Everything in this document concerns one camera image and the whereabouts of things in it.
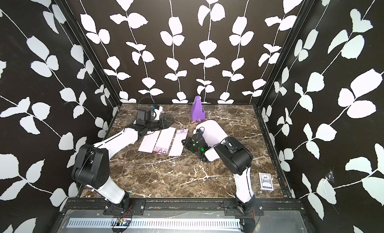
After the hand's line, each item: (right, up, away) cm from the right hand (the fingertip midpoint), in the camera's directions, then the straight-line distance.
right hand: (178, 139), depth 94 cm
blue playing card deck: (+50, -22, -12) cm, 56 cm away
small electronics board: (-26, -38, -23) cm, 51 cm away
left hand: (-3, +12, -6) cm, 14 cm away
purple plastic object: (+12, +19, +9) cm, 24 cm away
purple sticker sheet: (-10, -2, +5) cm, 11 cm away
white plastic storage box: (+23, +4, +4) cm, 24 cm away
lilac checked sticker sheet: (-1, -5, +2) cm, 6 cm away
